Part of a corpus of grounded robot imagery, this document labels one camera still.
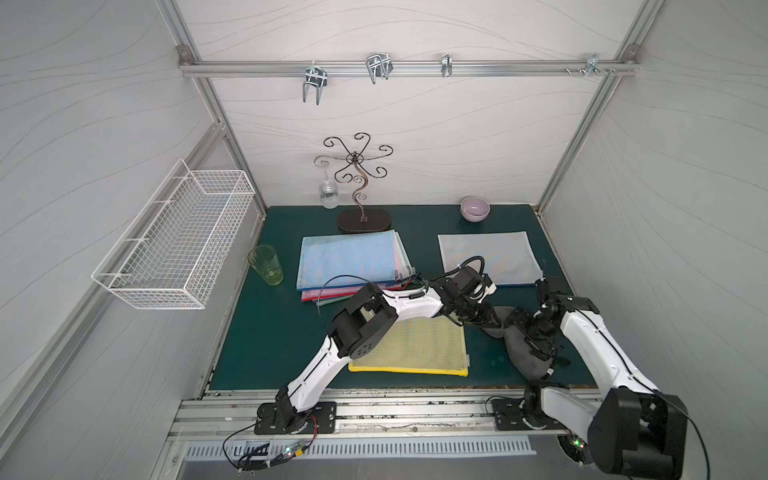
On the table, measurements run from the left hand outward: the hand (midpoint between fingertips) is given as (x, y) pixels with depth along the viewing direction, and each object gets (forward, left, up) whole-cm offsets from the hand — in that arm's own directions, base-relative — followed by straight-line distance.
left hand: (502, 329), depth 82 cm
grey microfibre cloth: (-7, -5, -3) cm, 9 cm away
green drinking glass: (+20, +72, +3) cm, 75 cm away
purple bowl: (+52, -1, -4) cm, 52 cm away
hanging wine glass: (+39, +53, +15) cm, 67 cm away
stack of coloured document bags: (+22, +27, -6) cm, 35 cm away
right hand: (-1, -5, -2) cm, 5 cm away
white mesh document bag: (+31, -11, -8) cm, 34 cm away
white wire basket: (+5, +83, +25) cm, 86 cm away
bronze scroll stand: (+43, +44, +22) cm, 65 cm away
